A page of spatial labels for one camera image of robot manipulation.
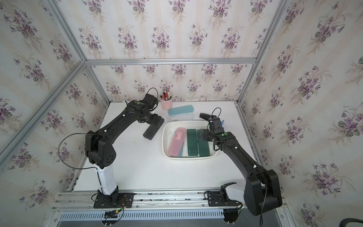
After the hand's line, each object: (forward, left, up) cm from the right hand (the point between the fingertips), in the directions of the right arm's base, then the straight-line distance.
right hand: (210, 133), depth 86 cm
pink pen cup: (+32, +31, -3) cm, 45 cm away
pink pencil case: (-1, +21, -10) cm, 23 cm away
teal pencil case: (+32, +19, -14) cm, 40 cm away
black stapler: (+22, -1, -10) cm, 24 cm away
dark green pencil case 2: (-4, +3, -9) cm, 10 cm away
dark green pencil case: (-3, +11, -11) cm, 15 cm away
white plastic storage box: (+7, +28, -10) cm, 30 cm away
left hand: (+7, +36, +3) cm, 37 cm away
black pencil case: (+7, +40, -10) cm, 42 cm away
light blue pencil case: (-9, +18, -9) cm, 22 cm away
